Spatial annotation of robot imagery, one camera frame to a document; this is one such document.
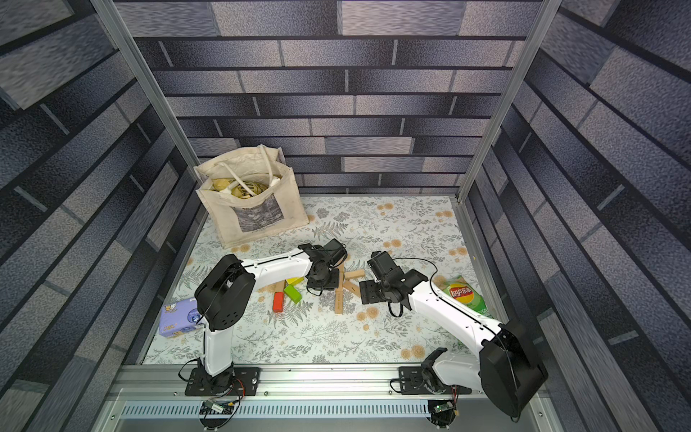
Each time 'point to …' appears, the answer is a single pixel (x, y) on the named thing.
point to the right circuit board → (445, 406)
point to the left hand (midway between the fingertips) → (335, 286)
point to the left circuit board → (210, 408)
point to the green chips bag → (462, 292)
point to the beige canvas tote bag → (249, 192)
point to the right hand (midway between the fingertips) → (372, 287)
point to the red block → (278, 305)
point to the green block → (291, 292)
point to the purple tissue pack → (178, 317)
